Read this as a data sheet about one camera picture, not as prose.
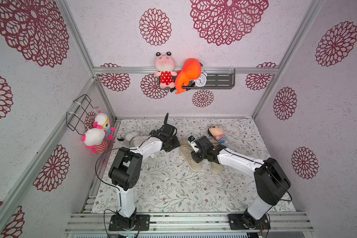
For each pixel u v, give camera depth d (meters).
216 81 0.93
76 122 0.75
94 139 0.84
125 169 0.51
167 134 0.76
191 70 0.82
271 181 0.46
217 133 1.02
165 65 0.83
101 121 0.94
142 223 0.73
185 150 0.95
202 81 0.90
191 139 0.81
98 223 0.75
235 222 0.72
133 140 0.94
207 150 0.68
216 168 0.87
